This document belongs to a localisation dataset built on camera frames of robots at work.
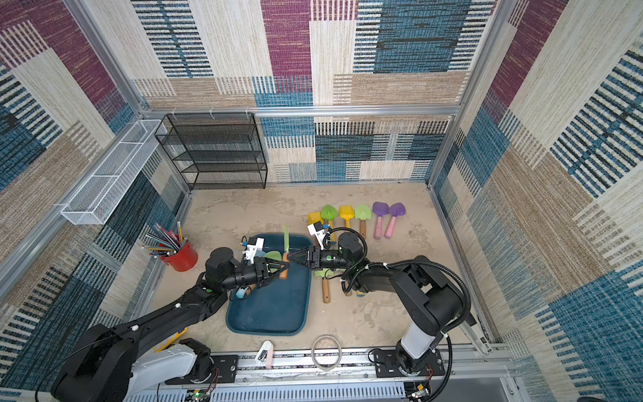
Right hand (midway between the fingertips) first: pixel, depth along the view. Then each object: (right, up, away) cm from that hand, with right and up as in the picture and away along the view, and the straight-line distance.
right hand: (293, 261), depth 78 cm
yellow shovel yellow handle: (+19, +14, +30) cm, 38 cm away
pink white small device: (-8, -27, -4) cm, 28 cm away
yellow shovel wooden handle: (+5, +13, +28) cm, 32 cm away
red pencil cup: (-42, -3, +15) cm, 45 cm away
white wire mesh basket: (-54, +19, -7) cm, 58 cm away
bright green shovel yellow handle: (+22, -13, +9) cm, 27 cm away
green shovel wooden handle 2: (+10, -12, +9) cm, 18 cm away
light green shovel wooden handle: (-2, -3, -4) cm, 5 cm away
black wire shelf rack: (-37, +41, +30) cm, 63 cm away
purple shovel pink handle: (+40, +16, +31) cm, 53 cm away
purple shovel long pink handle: (+33, +16, +31) cm, 48 cm away
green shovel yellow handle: (+11, +14, +30) cm, 35 cm away
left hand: (-1, -2, -3) cm, 3 cm away
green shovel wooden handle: (+26, +14, +32) cm, 44 cm away
